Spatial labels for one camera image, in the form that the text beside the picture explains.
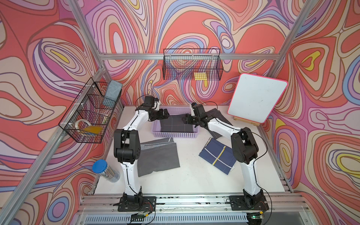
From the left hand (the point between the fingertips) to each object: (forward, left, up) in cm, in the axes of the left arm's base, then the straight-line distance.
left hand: (164, 114), depth 97 cm
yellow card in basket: (-25, +30, +17) cm, 43 cm away
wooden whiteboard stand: (+1, -61, -8) cm, 62 cm away
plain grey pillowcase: (-24, +4, -14) cm, 28 cm away
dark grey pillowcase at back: (+12, -40, -12) cm, 44 cm away
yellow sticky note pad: (+15, -24, +22) cm, 36 cm away
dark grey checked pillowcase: (+2, -7, -13) cm, 15 cm away
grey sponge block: (-1, +28, +21) cm, 35 cm away
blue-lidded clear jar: (-39, +28, +5) cm, 48 cm away
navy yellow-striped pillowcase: (-25, -37, -13) cm, 46 cm away
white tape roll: (-26, +38, +20) cm, 50 cm away
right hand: (-3, -16, -4) cm, 17 cm away
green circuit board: (-58, +10, -14) cm, 61 cm away
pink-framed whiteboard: (+9, -64, +8) cm, 65 cm away
